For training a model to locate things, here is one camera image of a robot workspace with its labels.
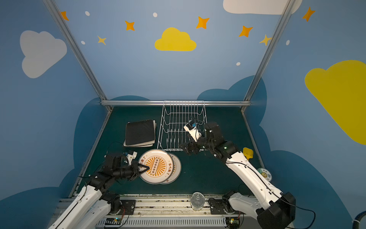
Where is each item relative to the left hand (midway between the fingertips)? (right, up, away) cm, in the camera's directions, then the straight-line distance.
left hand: (149, 167), depth 76 cm
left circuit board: (-18, -27, -3) cm, 33 cm away
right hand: (+20, +16, -3) cm, 26 cm away
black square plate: (-14, +17, +27) cm, 34 cm away
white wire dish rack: (+12, +31, +39) cm, 51 cm away
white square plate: (-8, +9, +20) cm, 24 cm away
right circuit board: (+45, -28, -2) cm, 53 cm away
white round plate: (+6, 0, +3) cm, 7 cm away
